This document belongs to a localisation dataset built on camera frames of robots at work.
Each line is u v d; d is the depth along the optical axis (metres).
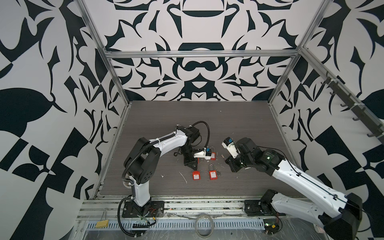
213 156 0.91
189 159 0.75
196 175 0.81
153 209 0.73
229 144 0.67
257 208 0.74
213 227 0.70
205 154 0.76
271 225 0.71
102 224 0.70
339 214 0.40
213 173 0.85
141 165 0.48
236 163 0.66
